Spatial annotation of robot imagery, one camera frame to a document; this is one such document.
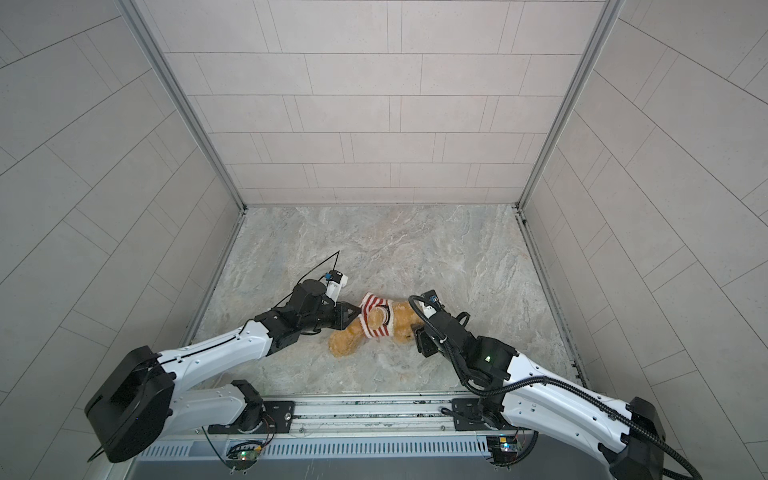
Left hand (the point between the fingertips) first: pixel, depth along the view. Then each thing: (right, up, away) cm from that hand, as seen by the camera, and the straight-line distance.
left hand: (367, 310), depth 80 cm
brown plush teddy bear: (-4, -6, -5) cm, 8 cm away
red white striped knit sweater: (+1, +3, -1) cm, 3 cm away
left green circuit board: (-26, -28, -16) cm, 41 cm away
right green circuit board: (+33, -28, -12) cm, 45 cm away
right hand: (+14, -4, -4) cm, 15 cm away
